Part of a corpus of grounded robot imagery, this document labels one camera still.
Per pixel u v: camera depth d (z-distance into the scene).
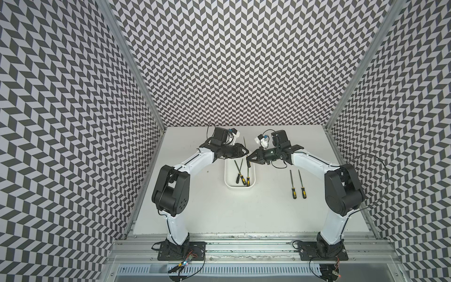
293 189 0.91
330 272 0.69
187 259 0.68
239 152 0.79
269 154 0.77
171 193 0.48
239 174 0.95
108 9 0.72
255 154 0.82
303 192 0.89
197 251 0.73
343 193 0.49
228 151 0.78
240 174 0.95
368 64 0.83
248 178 0.94
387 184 0.77
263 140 0.84
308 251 0.73
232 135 0.85
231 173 0.97
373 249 0.76
